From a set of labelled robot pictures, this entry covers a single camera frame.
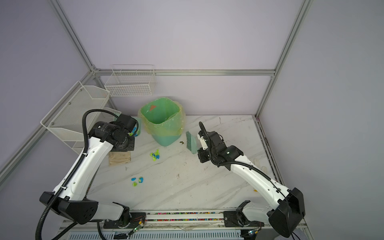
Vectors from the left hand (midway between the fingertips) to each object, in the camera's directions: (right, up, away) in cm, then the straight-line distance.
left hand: (123, 148), depth 70 cm
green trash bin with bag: (+11, +17, +36) cm, 41 cm away
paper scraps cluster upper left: (+8, -9, +27) cm, 30 cm away
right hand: (+36, -3, +7) cm, 37 cm away
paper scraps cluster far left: (+3, -21, +16) cm, 27 cm away
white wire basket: (-8, +41, +26) cm, 49 cm away
